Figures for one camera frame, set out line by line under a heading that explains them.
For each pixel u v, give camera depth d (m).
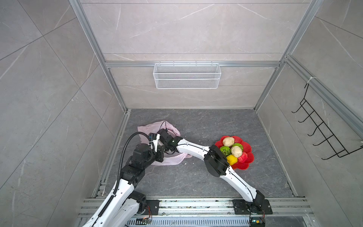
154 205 0.73
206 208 0.75
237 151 0.83
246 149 0.93
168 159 0.74
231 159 0.85
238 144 0.92
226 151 0.88
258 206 0.63
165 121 0.94
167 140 0.76
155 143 0.67
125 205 0.59
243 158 0.86
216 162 0.60
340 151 0.58
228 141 0.93
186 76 1.01
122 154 0.51
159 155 0.66
